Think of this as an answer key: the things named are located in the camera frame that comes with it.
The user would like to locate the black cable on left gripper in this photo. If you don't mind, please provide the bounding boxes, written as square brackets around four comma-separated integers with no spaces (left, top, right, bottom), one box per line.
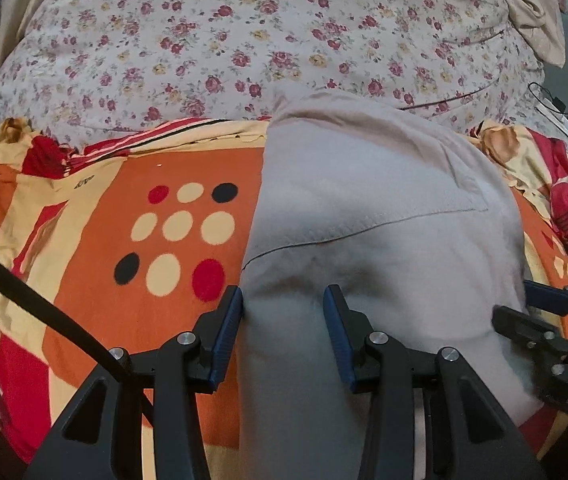
[0,234,158,426]

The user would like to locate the beige jacket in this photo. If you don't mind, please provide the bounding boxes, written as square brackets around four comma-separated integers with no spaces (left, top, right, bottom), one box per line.
[237,86,540,479]

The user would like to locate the beige cloth bag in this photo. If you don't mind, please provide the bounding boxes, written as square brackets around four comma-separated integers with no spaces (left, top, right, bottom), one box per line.
[505,0,566,68]

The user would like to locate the floral quilt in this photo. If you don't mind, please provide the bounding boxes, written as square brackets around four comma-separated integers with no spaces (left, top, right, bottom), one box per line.
[0,0,558,148]

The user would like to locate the red orange fleece blanket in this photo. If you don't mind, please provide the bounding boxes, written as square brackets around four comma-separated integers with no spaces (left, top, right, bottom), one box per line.
[0,118,568,479]

